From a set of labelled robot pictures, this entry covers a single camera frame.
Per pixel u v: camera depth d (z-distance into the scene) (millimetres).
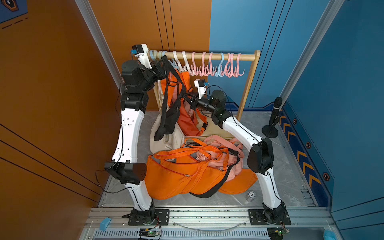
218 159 830
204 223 725
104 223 712
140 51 540
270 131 1054
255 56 663
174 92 850
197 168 785
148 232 707
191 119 1016
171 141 892
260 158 550
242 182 826
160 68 561
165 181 803
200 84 683
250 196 746
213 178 756
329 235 657
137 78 477
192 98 723
